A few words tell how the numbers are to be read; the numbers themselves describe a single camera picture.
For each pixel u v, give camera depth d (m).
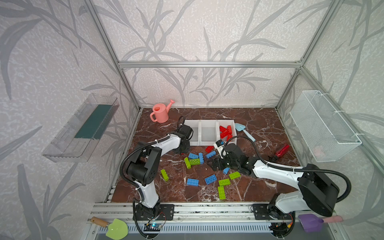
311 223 0.71
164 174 0.84
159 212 0.72
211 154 0.91
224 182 0.83
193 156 0.94
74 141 0.63
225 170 0.85
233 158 0.67
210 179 0.84
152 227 0.71
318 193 0.42
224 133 1.03
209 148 0.94
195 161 0.91
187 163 0.89
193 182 0.83
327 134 0.63
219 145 0.75
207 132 1.06
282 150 0.94
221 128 1.05
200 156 0.91
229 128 1.05
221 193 0.79
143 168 0.48
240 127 1.06
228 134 1.02
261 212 0.73
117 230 0.70
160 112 1.05
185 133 0.78
